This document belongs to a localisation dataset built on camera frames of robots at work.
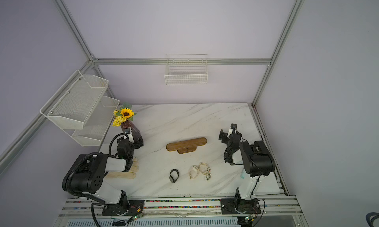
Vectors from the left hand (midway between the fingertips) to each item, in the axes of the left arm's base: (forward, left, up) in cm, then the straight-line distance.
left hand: (132, 137), depth 94 cm
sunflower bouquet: (+5, 0, +17) cm, 18 cm away
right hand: (+5, -65, -1) cm, 65 cm away
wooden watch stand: (-8, -35, +2) cm, 36 cm away
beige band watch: (-21, -40, -6) cm, 45 cm away
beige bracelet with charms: (-19, -46, -5) cm, 50 cm away
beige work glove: (-22, -3, -5) cm, 23 cm away
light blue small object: (-23, -69, -5) cm, 72 cm away
